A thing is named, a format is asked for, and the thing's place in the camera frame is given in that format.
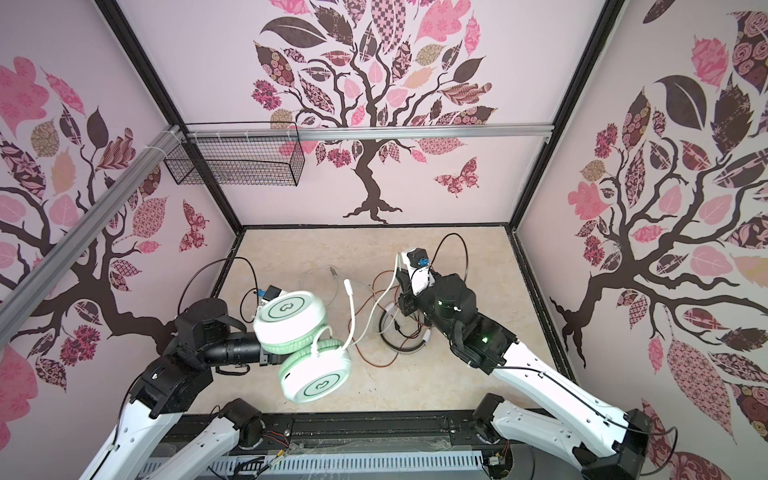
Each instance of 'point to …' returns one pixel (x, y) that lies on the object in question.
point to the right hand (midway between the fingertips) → (399, 268)
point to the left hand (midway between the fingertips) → (316, 352)
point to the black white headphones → (425, 336)
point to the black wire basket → (240, 153)
